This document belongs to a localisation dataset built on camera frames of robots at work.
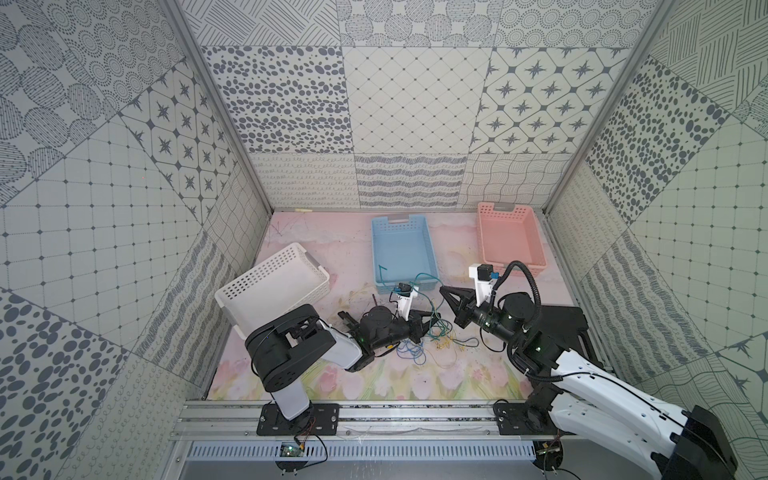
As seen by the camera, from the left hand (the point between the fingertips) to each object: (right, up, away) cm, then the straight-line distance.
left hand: (449, 327), depth 75 cm
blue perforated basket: (-11, +17, +33) cm, 38 cm away
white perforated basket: (-51, +9, +25) cm, 57 cm away
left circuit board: (-39, -29, -4) cm, 49 cm away
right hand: (-2, +9, -2) cm, 10 cm away
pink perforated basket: (+31, +24, +40) cm, 56 cm away
